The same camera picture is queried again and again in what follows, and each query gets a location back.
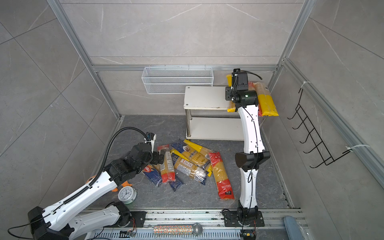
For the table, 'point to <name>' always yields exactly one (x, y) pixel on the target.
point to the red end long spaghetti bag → (224, 184)
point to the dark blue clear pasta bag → (187, 167)
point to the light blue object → (294, 231)
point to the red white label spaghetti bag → (167, 170)
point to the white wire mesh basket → (163, 80)
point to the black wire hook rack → (327, 158)
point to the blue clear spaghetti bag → (174, 184)
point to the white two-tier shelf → (210, 128)
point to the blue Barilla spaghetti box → (153, 174)
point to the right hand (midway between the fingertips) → (235, 88)
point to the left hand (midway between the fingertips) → (157, 145)
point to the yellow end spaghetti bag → (197, 147)
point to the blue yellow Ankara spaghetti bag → (198, 157)
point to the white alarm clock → (127, 194)
